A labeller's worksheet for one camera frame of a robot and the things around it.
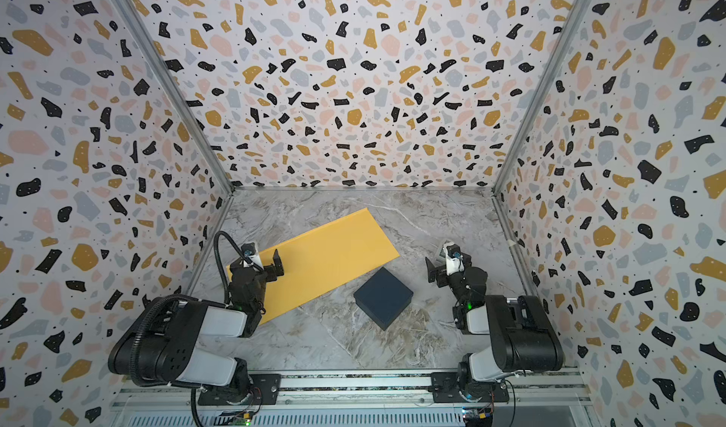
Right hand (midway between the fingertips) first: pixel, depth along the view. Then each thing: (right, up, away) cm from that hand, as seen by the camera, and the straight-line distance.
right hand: (444, 254), depth 90 cm
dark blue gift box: (-20, -12, -4) cm, 24 cm away
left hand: (-57, +1, -1) cm, 57 cm away
